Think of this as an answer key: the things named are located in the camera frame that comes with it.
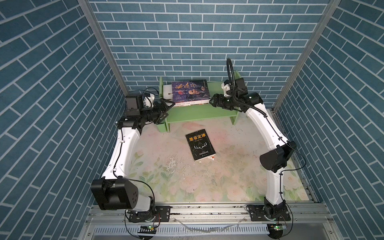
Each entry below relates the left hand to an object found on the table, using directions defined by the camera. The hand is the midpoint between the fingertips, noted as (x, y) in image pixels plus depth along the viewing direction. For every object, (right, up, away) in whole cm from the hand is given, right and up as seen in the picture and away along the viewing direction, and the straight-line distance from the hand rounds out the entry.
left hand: (172, 107), depth 73 cm
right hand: (+21, +5, +9) cm, 23 cm away
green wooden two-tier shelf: (+38, +22, +21) cm, 48 cm away
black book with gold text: (+14, -23, +26) cm, 37 cm away
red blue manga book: (+14, +4, +11) cm, 18 cm away
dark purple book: (+8, +10, +10) cm, 16 cm away
